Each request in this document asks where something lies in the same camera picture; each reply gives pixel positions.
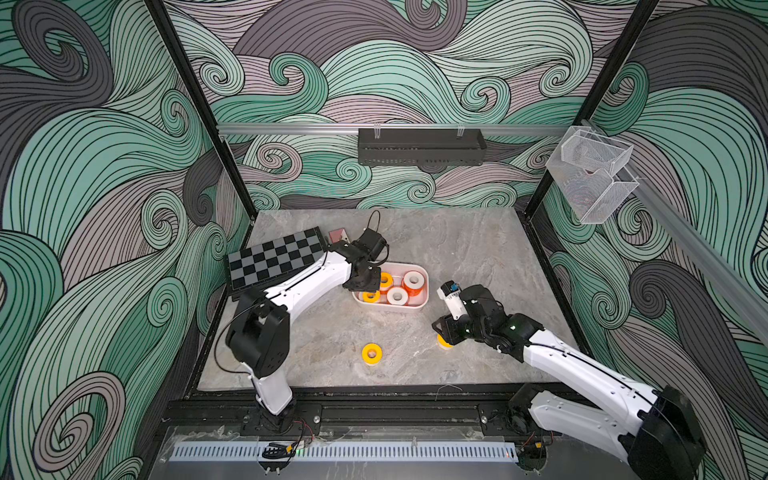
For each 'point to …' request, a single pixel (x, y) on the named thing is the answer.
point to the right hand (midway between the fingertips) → (441, 323)
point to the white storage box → (398, 269)
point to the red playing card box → (339, 235)
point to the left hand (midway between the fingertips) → (370, 281)
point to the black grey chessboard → (262, 266)
